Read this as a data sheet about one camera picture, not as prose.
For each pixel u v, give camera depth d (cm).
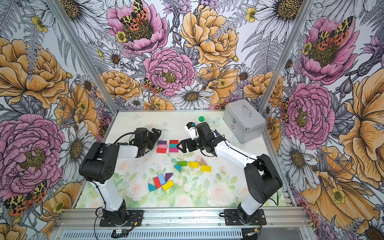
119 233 73
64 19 75
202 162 92
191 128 78
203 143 67
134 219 74
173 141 102
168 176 88
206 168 90
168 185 85
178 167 90
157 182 85
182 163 92
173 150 99
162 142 102
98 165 51
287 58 90
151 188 82
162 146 102
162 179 86
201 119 105
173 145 102
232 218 73
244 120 96
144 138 82
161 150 99
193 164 92
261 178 45
